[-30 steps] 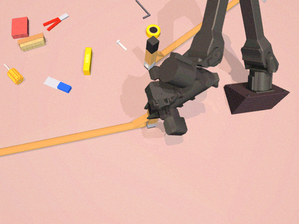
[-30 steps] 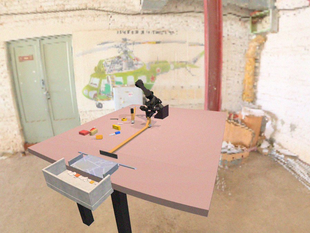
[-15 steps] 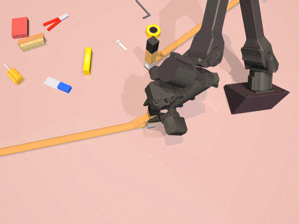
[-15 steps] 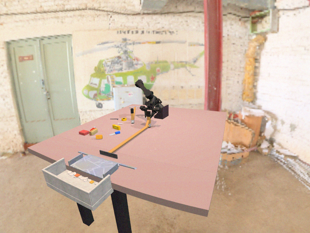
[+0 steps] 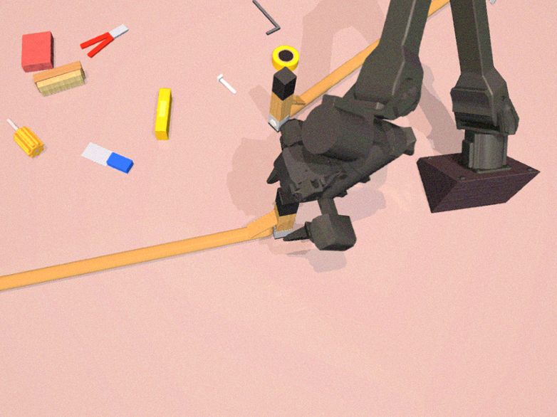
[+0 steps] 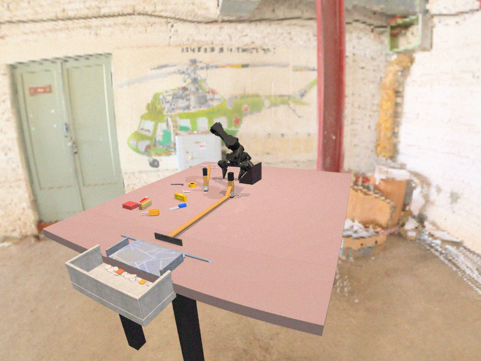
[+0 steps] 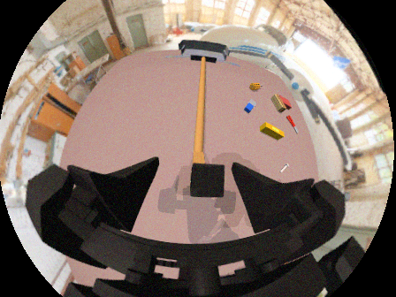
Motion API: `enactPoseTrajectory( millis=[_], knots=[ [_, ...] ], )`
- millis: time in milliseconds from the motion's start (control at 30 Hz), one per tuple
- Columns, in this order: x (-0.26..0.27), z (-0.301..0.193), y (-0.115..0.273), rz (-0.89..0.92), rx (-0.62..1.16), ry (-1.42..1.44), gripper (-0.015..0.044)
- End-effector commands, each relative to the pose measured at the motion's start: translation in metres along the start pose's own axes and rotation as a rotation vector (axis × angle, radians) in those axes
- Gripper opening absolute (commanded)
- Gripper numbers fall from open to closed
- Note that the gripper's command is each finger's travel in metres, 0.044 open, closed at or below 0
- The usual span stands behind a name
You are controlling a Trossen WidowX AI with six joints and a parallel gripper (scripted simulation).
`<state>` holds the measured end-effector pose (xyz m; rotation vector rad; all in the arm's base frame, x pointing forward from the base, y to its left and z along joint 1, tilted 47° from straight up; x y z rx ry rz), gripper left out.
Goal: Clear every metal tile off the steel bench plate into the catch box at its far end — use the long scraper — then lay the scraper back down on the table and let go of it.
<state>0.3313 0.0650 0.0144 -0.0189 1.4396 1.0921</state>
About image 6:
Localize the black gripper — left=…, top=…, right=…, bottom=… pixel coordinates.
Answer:
left=218, top=152, right=251, bottom=180

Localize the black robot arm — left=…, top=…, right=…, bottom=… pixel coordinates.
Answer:
left=210, top=122, right=254, bottom=166

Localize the tan scrub brush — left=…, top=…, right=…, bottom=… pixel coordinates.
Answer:
left=138, top=199, right=152, bottom=210

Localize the yellow screwdriver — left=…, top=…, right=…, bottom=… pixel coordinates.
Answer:
left=141, top=209, right=159, bottom=216

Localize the yellow rectangular block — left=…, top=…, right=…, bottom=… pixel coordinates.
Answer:
left=174, top=193, right=187, bottom=201

